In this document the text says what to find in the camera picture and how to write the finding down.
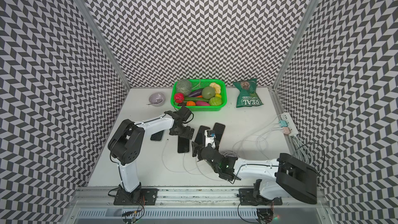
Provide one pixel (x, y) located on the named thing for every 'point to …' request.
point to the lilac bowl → (156, 99)
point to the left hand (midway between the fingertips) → (184, 136)
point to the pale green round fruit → (208, 92)
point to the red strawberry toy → (179, 97)
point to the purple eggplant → (196, 93)
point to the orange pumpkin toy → (190, 103)
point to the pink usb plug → (286, 130)
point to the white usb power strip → (286, 116)
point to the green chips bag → (247, 97)
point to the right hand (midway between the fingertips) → (200, 144)
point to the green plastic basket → (221, 90)
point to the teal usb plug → (283, 123)
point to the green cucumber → (195, 98)
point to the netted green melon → (184, 86)
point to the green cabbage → (215, 101)
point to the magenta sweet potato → (201, 103)
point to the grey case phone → (183, 144)
